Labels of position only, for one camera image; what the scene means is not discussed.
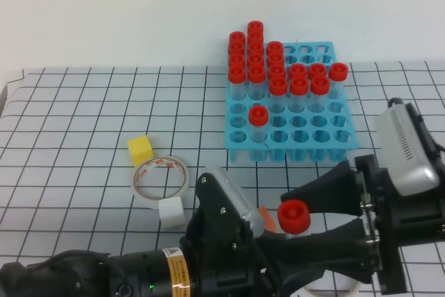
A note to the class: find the white tape roll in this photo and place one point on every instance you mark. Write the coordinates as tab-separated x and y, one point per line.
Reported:
331	284
158	179

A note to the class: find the grid-pattern tablecloth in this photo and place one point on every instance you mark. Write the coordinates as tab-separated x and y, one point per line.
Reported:
66	170

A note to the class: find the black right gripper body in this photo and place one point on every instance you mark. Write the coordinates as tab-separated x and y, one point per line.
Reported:
401	220

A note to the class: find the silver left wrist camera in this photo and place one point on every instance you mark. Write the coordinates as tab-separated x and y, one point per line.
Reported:
243	207

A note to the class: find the white tape roll right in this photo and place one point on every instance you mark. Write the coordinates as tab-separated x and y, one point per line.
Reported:
331	284

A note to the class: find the red-capped tube left column front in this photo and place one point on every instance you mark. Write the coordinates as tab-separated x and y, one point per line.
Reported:
236	77

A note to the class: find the yellow foam cube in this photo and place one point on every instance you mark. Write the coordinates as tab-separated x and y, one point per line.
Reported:
140	150

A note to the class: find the red-capped tube far right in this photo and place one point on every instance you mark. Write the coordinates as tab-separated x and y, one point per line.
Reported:
337	74

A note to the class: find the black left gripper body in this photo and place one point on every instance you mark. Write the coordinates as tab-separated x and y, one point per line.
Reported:
222	254

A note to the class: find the white tape roll left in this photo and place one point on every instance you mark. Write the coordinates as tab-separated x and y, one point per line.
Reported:
158	179

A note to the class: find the blue test tube rack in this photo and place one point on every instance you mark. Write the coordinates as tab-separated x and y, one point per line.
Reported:
329	134

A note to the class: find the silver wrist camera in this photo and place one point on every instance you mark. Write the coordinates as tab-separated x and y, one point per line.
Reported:
408	153
243	207

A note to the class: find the red-capped tube row four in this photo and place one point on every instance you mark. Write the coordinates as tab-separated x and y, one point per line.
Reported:
298	90
277	94
319	89

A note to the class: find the orange foam cube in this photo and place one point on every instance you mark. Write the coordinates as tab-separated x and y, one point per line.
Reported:
269	223

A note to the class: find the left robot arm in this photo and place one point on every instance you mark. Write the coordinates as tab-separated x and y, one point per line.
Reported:
162	272

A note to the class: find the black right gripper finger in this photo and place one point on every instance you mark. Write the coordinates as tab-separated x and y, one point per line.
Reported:
297	262
334	192

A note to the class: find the red-capped tube back top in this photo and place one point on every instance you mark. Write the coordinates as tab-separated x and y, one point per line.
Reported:
255	27

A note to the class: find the red-capped test tube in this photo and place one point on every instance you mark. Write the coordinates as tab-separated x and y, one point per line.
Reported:
294	218

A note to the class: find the lone red-capped tube front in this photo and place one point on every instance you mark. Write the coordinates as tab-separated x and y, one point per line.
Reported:
258	120

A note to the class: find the white foam cube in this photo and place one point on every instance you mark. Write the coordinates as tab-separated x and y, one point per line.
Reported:
171	212

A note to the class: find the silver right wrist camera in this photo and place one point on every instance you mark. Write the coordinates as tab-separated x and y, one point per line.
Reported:
408	153

